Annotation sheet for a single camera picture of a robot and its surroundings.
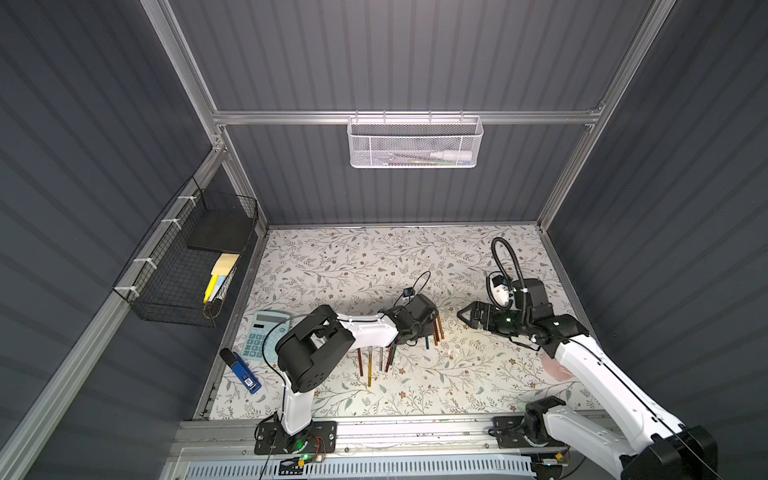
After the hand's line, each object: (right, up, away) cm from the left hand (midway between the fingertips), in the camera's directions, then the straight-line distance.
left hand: (435, 330), depth 90 cm
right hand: (+9, +7, -12) cm, 16 cm away
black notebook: (-61, +30, -9) cm, 69 cm away
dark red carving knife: (-23, -8, -4) cm, 24 cm away
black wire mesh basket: (-66, +21, -17) cm, 71 cm away
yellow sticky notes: (-56, +19, -16) cm, 62 cm away
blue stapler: (-51, -11, -11) cm, 53 cm away
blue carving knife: (-3, -3, -1) cm, 4 cm away
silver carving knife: (-17, -6, -2) cm, 18 cm away
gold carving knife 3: (+3, -2, +1) cm, 4 cm away
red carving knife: (-14, -8, -4) cm, 17 cm away
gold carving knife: (-20, -9, -5) cm, 22 cm away
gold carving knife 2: (+1, -1, +1) cm, 2 cm away
